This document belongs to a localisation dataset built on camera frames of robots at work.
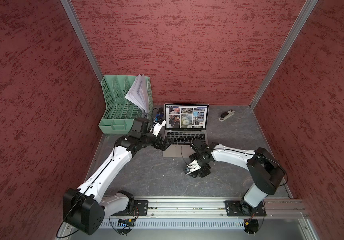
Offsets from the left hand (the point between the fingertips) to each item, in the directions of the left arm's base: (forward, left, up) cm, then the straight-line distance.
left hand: (165, 140), depth 77 cm
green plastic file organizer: (+46, +37, -9) cm, 60 cm away
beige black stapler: (+33, -44, -16) cm, 57 cm away
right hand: (-6, -19, -20) cm, 28 cm away
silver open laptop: (+23, -12, -15) cm, 30 cm away
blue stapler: (+27, +7, -12) cm, 30 cm away
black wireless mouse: (-12, -16, -17) cm, 26 cm away
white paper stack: (+29, +17, +7) cm, 34 cm away
